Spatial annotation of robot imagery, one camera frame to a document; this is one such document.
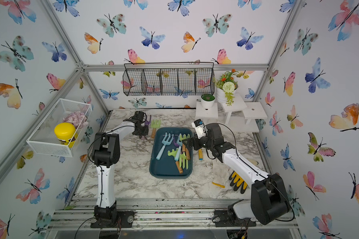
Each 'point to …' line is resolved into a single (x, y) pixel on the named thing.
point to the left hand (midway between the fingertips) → (145, 129)
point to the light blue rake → (180, 144)
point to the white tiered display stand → (236, 117)
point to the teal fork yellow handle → (200, 154)
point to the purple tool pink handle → (176, 144)
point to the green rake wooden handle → (183, 148)
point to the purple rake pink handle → (146, 123)
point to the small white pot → (207, 101)
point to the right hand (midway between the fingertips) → (190, 136)
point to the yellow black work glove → (238, 182)
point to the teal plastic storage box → (169, 158)
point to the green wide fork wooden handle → (155, 124)
